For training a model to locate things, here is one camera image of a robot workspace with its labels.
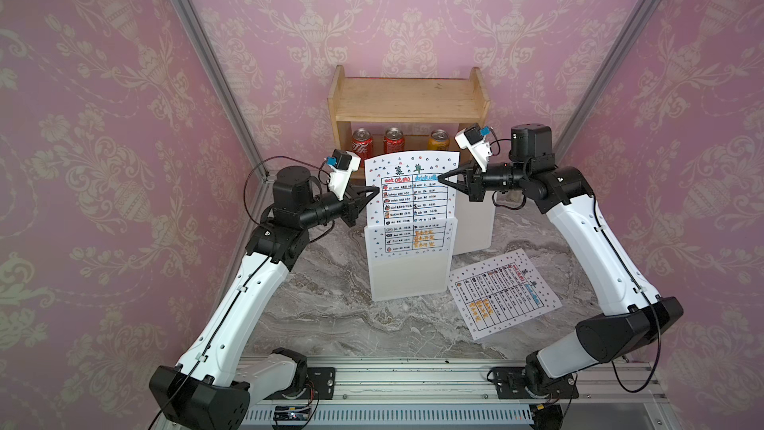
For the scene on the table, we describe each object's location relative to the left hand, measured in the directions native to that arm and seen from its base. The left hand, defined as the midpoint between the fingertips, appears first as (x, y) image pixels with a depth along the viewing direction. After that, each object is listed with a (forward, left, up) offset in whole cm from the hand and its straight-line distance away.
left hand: (377, 192), depth 65 cm
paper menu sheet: (-1, -8, -6) cm, 10 cm away
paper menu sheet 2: (-7, -37, -38) cm, 53 cm away
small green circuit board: (-37, +20, -40) cm, 58 cm away
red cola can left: (+24, +5, -6) cm, 25 cm away
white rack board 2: (+13, -31, -28) cm, 43 cm away
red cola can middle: (+25, -4, -6) cm, 26 cm away
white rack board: (-6, -9, -19) cm, 22 cm away
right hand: (+3, -15, +1) cm, 15 cm away
